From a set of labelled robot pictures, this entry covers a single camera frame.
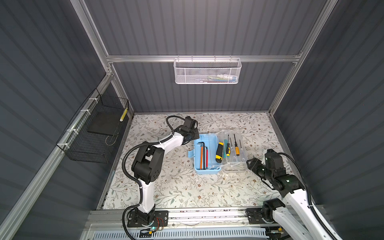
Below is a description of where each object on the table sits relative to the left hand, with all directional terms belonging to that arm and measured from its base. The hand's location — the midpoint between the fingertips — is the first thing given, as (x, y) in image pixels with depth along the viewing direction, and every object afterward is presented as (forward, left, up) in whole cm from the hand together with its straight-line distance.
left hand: (196, 133), depth 98 cm
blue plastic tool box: (-3, -10, -5) cm, 12 cm away
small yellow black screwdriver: (-17, -17, +4) cm, 25 cm away
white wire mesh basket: (+55, -12, +14) cm, 58 cm away
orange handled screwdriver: (-15, -23, +3) cm, 27 cm away
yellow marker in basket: (0, +41, +19) cm, 45 cm away
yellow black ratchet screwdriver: (-15, -13, 0) cm, 20 cm away
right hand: (-26, -28, +4) cm, 38 cm away
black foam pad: (-6, +48, +20) cm, 53 cm away
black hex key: (-11, -4, -7) cm, 14 cm away
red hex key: (-14, -6, -7) cm, 17 cm away
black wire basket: (-13, +53, +18) cm, 58 cm away
